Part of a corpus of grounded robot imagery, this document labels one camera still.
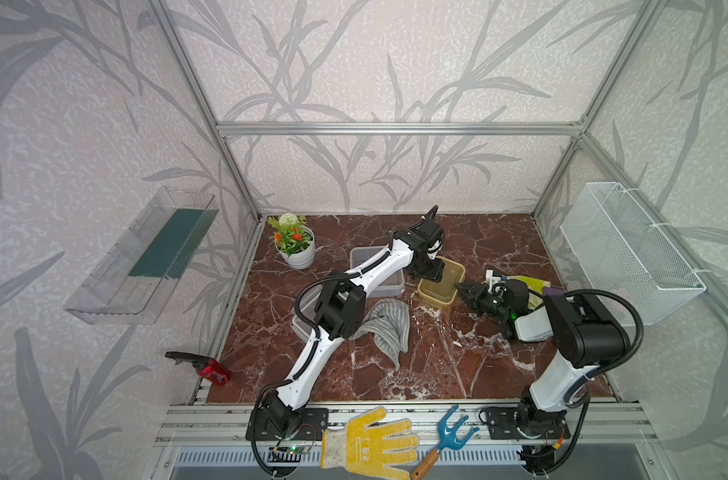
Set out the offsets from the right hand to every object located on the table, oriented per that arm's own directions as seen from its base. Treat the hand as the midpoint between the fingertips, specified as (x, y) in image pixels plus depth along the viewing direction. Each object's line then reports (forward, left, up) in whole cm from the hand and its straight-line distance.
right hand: (455, 286), depth 93 cm
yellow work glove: (-42, +27, -4) cm, 50 cm away
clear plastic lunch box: (+2, +20, -4) cm, 20 cm away
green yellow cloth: (+2, -27, -3) cm, 27 cm away
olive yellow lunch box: (-3, +5, 0) cm, 5 cm away
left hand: (+3, +6, +1) cm, 7 cm away
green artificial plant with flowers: (+13, +52, +11) cm, 55 cm away
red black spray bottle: (-26, +67, +4) cm, 72 cm away
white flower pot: (+10, +50, +1) cm, 51 cm away
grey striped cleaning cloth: (-11, +21, -1) cm, 24 cm away
